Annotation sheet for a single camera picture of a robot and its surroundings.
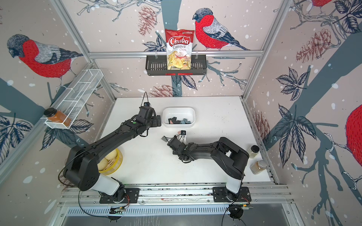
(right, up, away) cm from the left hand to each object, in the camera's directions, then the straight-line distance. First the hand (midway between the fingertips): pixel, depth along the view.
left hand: (156, 116), depth 88 cm
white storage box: (+15, +1, +22) cm, 26 cm away
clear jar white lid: (+58, -27, -13) cm, 65 cm away
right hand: (+13, -21, +4) cm, 25 cm away
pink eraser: (+14, -13, +12) cm, 22 cm away
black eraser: (+10, -4, +16) cm, 19 cm away
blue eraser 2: (+21, -6, +16) cm, 27 cm away
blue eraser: (+18, -5, +13) cm, 22 cm away
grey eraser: (+4, -17, +9) cm, 19 cm away
